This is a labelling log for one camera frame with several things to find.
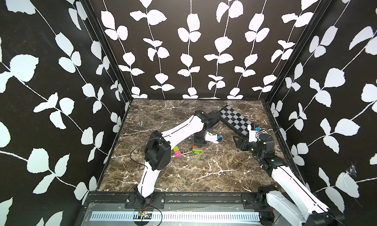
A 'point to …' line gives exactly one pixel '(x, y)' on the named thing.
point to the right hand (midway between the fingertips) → (237, 134)
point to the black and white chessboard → (235, 119)
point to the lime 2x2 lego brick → (175, 148)
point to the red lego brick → (194, 147)
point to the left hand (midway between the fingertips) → (200, 139)
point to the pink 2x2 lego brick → (177, 153)
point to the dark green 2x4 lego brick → (195, 149)
